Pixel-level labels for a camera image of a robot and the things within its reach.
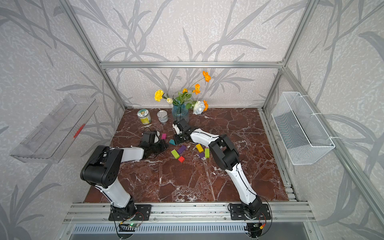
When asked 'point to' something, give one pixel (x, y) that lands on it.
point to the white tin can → (162, 116)
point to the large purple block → (181, 149)
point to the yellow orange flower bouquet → (184, 97)
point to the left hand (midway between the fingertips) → (169, 144)
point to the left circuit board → (127, 227)
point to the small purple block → (201, 155)
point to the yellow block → (200, 149)
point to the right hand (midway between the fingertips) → (175, 138)
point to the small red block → (181, 159)
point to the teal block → (171, 141)
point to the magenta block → (164, 136)
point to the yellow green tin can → (145, 116)
